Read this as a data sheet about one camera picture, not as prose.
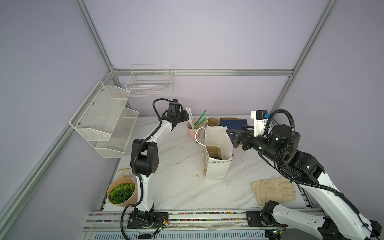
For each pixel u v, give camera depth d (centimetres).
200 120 98
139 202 61
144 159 55
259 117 48
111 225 73
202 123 96
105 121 84
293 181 39
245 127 61
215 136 80
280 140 40
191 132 101
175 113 77
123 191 72
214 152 98
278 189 84
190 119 101
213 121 114
